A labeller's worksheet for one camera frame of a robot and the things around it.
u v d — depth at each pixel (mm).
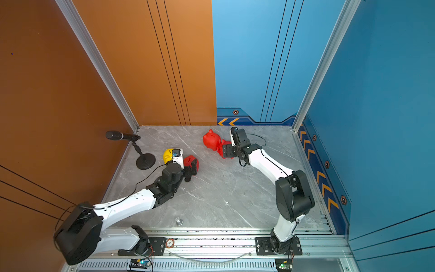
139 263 708
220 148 1003
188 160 786
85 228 411
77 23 729
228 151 811
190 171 742
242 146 689
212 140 1025
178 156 713
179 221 774
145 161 994
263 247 726
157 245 741
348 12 705
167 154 940
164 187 642
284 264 710
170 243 753
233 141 739
